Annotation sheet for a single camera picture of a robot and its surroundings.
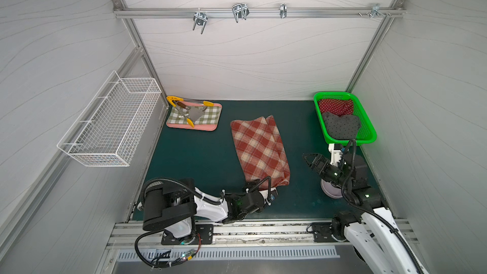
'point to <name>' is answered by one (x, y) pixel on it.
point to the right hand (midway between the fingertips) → (307, 159)
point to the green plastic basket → (366, 133)
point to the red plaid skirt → (262, 151)
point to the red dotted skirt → (338, 106)
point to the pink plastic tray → (198, 127)
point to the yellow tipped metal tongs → (174, 99)
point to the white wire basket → (108, 133)
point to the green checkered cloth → (211, 116)
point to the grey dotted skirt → (344, 127)
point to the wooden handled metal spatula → (194, 113)
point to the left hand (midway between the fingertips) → (261, 188)
